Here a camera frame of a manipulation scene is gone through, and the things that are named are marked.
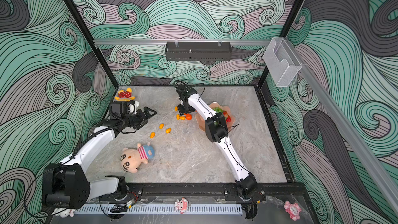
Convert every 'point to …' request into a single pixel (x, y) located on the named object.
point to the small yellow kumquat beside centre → (182, 117)
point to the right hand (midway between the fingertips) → (183, 112)
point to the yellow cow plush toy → (125, 96)
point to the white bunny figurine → (65, 213)
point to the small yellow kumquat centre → (178, 116)
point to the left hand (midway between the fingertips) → (152, 114)
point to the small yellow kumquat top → (176, 108)
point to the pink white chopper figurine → (181, 205)
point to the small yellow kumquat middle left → (161, 126)
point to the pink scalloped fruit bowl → (201, 121)
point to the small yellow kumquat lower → (168, 130)
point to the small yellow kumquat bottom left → (152, 135)
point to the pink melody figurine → (293, 210)
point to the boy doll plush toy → (131, 158)
